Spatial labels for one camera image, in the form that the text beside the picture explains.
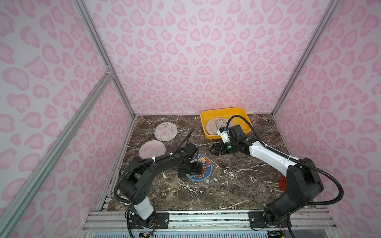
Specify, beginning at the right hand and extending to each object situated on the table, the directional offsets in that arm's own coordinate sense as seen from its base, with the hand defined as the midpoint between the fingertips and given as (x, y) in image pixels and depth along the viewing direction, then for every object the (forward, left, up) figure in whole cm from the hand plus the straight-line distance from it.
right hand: (216, 149), depth 86 cm
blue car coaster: (-7, +6, -11) cm, 14 cm away
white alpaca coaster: (+26, 0, -9) cm, 28 cm away
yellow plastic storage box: (+36, -11, -7) cm, 38 cm away
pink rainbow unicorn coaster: (+6, +43, -11) cm, 45 cm away
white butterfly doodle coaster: (+21, +35, -11) cm, 43 cm away
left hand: (-11, +12, -10) cm, 19 cm away
